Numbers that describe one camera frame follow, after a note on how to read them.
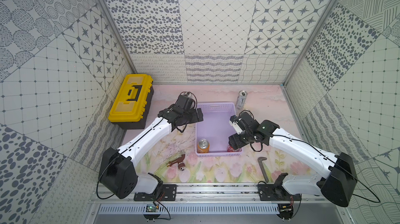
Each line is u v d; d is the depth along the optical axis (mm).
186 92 959
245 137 656
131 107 859
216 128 1024
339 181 382
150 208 715
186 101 630
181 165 799
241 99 982
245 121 609
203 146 781
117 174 402
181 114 612
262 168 818
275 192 661
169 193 732
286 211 719
